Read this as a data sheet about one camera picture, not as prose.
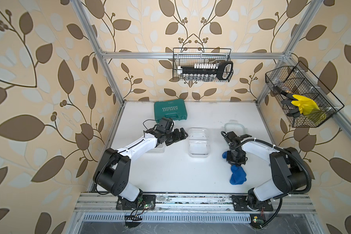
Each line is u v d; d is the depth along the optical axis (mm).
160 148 884
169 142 788
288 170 449
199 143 963
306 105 685
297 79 794
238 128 1048
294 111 640
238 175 804
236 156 756
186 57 912
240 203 737
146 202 737
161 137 643
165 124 692
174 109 1109
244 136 691
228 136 769
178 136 770
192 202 753
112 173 441
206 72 845
